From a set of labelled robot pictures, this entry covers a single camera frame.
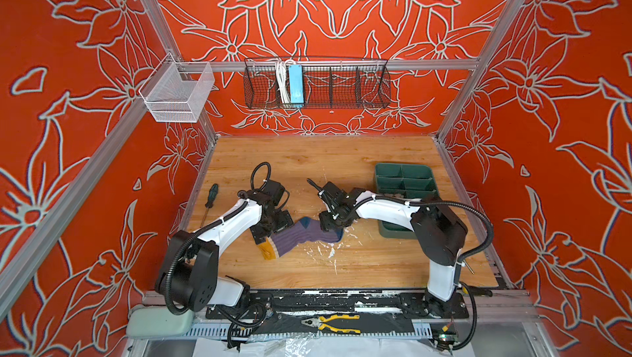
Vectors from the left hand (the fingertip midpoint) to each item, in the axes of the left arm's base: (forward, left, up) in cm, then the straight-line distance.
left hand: (281, 229), depth 85 cm
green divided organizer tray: (+25, -51, -2) cm, 57 cm away
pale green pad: (-29, +31, 0) cm, 42 cm away
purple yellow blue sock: (+2, -8, -3) cm, 9 cm away
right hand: (+4, -15, -2) cm, 15 cm away
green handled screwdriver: (+13, +31, -2) cm, 34 cm away
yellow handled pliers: (-26, -15, -3) cm, 30 cm away
